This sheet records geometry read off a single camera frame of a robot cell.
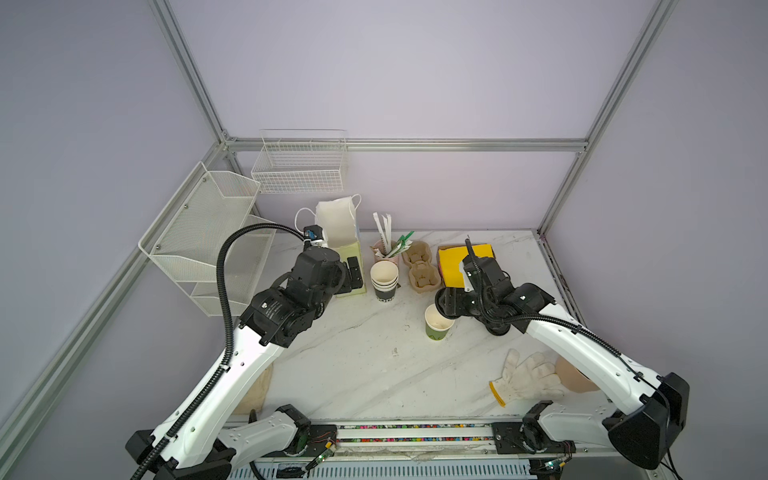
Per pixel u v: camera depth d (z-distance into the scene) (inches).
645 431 14.9
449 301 27.4
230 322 16.1
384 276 36.9
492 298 22.2
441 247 42.3
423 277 41.0
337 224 39.9
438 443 29.4
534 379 32.8
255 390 32.2
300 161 37.6
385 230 39.8
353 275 23.8
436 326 36.8
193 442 14.3
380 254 38.2
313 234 21.8
